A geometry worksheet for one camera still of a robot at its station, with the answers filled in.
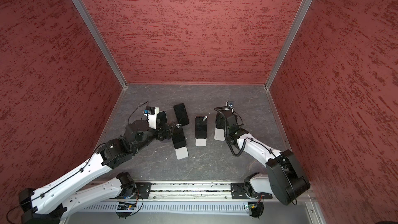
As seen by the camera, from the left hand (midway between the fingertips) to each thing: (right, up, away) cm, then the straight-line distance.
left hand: (168, 125), depth 71 cm
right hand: (+28, +2, +17) cm, 33 cm away
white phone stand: (+5, -18, +14) cm, 23 cm away
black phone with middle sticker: (+16, -3, +14) cm, 21 cm away
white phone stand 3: (+27, -10, +23) cm, 36 cm away
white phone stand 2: (+15, -13, +18) cm, 27 cm away
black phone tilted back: (+3, +3, +24) cm, 25 cm away
